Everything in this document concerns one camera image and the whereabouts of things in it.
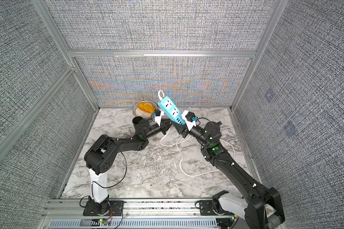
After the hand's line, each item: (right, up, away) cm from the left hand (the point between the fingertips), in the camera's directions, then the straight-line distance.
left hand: (177, 119), depth 84 cm
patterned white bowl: (-30, +6, +30) cm, 43 cm away
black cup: (-29, -1, +20) cm, 35 cm away
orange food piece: (-22, +10, +27) cm, 37 cm away
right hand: (-1, +3, -18) cm, 19 cm away
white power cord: (+2, -17, +13) cm, 22 cm away
